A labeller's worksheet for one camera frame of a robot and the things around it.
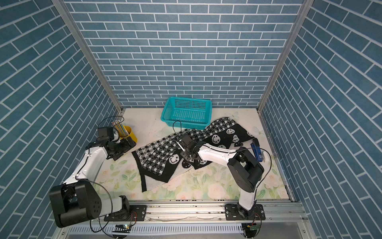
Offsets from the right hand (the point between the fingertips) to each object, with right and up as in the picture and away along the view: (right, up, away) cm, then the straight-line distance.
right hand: (188, 149), depth 91 cm
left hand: (-32, +3, -5) cm, 33 cm away
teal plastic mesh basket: (-2, +24, +28) cm, 37 cm away
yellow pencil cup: (-37, +9, +3) cm, 38 cm away
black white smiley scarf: (-16, -8, -3) cm, 18 cm away
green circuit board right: (+33, -33, -21) cm, 51 cm away
